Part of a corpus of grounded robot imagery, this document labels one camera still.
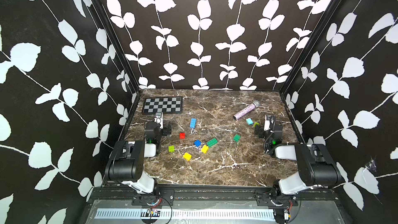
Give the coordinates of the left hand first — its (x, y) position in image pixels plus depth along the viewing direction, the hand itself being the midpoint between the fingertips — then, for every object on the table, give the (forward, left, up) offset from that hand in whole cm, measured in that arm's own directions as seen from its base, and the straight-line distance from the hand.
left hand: (162, 118), depth 94 cm
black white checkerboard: (+15, +2, -5) cm, 16 cm away
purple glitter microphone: (+12, -64, -4) cm, 65 cm away
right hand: (-4, -63, -1) cm, 63 cm away
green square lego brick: (-11, -46, -8) cm, 48 cm away
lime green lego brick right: (-3, -59, -4) cm, 59 cm away
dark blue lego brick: (-15, -21, -6) cm, 26 cm away
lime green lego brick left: (-17, -6, -6) cm, 19 cm away
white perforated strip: (-48, -15, -8) cm, 51 cm away
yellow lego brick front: (-21, -15, -8) cm, 27 cm away
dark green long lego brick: (-14, -30, -6) cm, 34 cm away
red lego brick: (-8, -12, -7) cm, 16 cm away
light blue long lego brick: (+1, -19, -7) cm, 20 cm away
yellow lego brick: (-17, -26, -8) cm, 32 cm away
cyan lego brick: (+1, -57, -8) cm, 57 cm away
